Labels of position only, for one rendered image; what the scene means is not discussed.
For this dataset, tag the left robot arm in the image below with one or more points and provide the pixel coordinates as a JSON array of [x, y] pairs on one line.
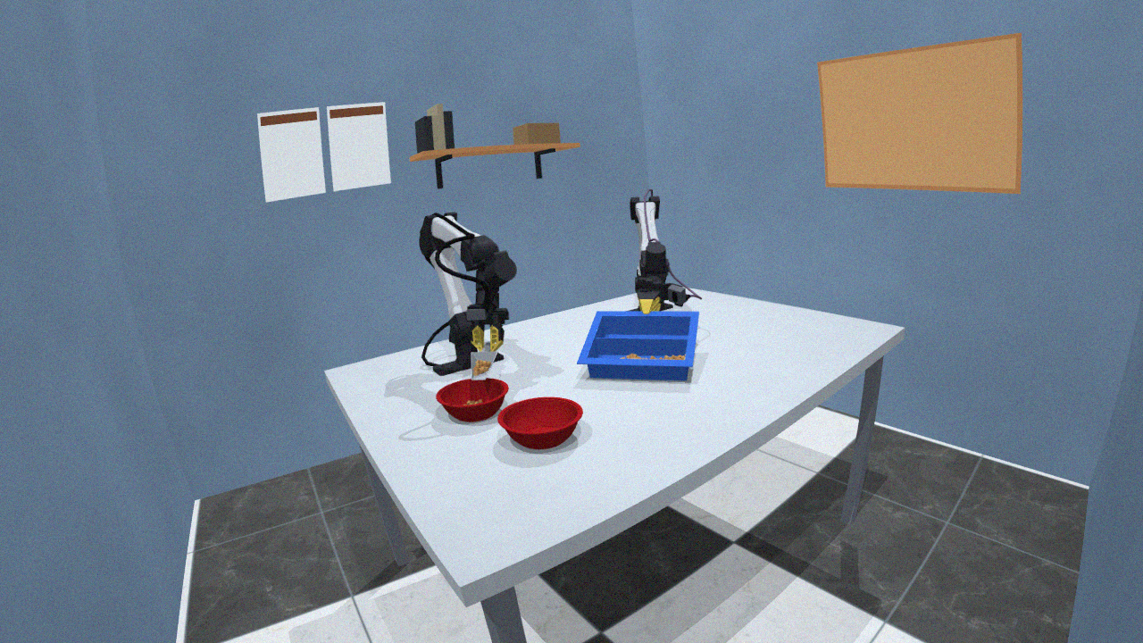
[[654, 254]]

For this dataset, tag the red bowl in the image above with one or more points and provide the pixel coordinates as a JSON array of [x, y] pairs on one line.
[[530, 422], [458, 393]]

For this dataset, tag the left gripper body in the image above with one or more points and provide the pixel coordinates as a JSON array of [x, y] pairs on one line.
[[653, 287]]

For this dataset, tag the grey scoop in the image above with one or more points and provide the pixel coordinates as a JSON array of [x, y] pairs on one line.
[[484, 355]]

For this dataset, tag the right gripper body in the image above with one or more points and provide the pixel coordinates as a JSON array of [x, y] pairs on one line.
[[492, 317]]

